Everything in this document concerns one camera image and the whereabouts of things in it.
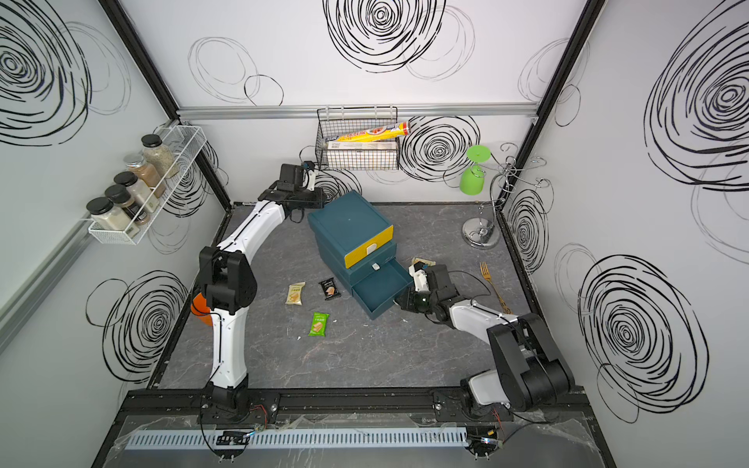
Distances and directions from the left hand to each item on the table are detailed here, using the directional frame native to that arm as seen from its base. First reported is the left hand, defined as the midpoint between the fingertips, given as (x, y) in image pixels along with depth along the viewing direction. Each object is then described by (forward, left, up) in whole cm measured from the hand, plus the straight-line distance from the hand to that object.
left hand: (326, 196), depth 98 cm
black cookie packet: (-26, -3, -17) cm, 31 cm away
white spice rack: (+10, +45, +13) cm, 48 cm away
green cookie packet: (-38, -1, -18) cm, 41 cm away
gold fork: (-19, -56, -18) cm, 61 cm away
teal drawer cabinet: (-22, -12, +3) cm, 25 cm away
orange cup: (-36, +34, -13) cm, 51 cm away
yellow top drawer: (-22, -15, +1) cm, 27 cm away
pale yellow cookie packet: (-28, +9, -18) cm, 34 cm away
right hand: (-31, -24, -13) cm, 41 cm away
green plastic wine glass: (+4, -49, +6) cm, 50 cm away
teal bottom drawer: (-28, -19, -14) cm, 36 cm away
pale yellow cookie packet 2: (-14, -31, -17) cm, 38 cm away
